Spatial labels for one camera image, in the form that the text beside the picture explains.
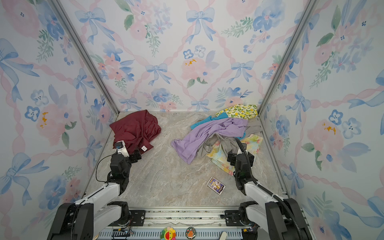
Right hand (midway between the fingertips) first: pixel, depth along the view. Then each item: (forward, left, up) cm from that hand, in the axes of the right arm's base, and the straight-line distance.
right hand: (240, 150), depth 88 cm
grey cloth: (+27, -18, -10) cm, 34 cm away
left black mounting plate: (-34, +55, -9) cm, 65 cm away
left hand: (0, +64, +4) cm, 64 cm away
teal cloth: (+34, +7, -6) cm, 35 cm away
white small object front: (-41, +13, -7) cm, 43 cm away
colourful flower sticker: (-40, +38, -7) cm, 56 cm away
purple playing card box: (-18, +15, -8) cm, 24 cm away
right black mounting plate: (-33, +8, -8) cm, 35 cm away
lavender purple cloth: (+5, +32, -3) cm, 33 cm away
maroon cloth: (+14, +65, +1) cm, 66 cm away
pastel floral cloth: (+11, -12, -7) cm, 18 cm away
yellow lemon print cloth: (+37, -8, -4) cm, 38 cm away
